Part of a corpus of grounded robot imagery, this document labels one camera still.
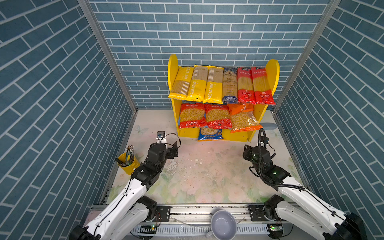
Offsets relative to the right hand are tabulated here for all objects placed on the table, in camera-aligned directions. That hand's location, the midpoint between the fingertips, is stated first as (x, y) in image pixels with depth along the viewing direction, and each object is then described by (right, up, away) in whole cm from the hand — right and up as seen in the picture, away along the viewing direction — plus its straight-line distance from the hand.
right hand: (246, 145), depth 82 cm
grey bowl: (-14, -36, -11) cm, 41 cm away
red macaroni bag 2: (-14, +16, +10) cm, 24 cm away
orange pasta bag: (0, +15, +8) cm, 17 cm away
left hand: (-42, +2, -3) cm, 42 cm away
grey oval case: (+27, +10, +32) cm, 43 cm away
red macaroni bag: (-30, +18, +12) cm, 37 cm away
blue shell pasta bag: (-21, +5, +17) cm, 28 cm away
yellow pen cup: (-65, -10, -2) cm, 66 cm away
